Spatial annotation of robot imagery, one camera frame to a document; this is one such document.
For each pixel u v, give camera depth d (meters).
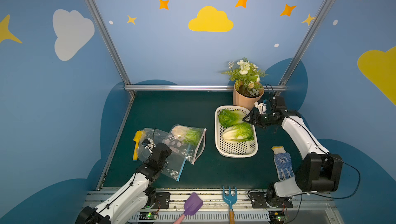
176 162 0.86
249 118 0.78
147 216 0.71
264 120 0.73
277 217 0.71
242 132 0.89
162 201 0.74
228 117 0.96
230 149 0.93
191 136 0.88
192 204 0.72
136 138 0.94
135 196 0.52
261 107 0.75
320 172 0.43
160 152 0.63
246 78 0.95
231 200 0.74
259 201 0.74
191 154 0.82
